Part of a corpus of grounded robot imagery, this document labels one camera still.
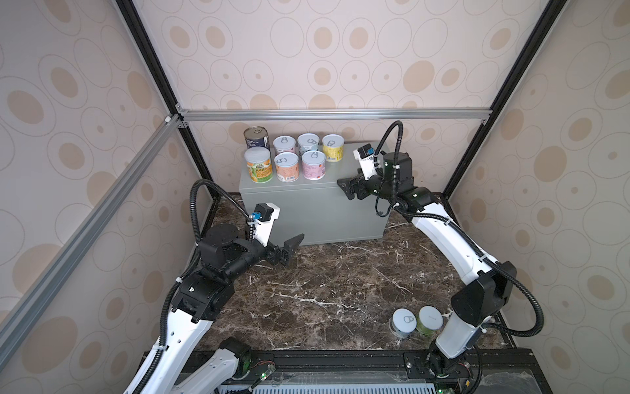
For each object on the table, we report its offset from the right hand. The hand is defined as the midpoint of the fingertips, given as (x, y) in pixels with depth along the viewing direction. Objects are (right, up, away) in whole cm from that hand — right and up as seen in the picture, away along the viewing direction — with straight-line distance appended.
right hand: (350, 174), depth 77 cm
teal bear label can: (+17, -47, +1) cm, 50 cm away
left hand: (-16, -16, -17) cm, 28 cm away
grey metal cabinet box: (-11, -11, +15) cm, 21 cm away
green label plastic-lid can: (+25, -46, 0) cm, 53 cm away
